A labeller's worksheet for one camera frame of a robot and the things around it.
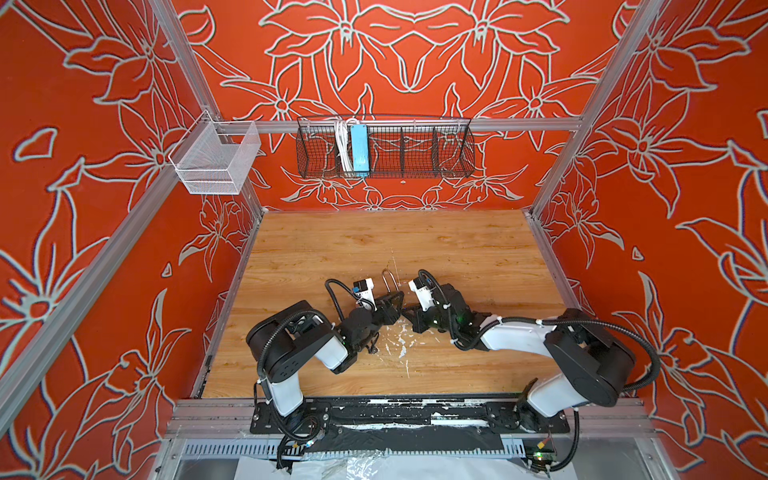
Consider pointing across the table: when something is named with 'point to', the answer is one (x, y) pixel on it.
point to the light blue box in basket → (360, 150)
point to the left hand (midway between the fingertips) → (401, 295)
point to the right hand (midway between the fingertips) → (398, 311)
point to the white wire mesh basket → (216, 157)
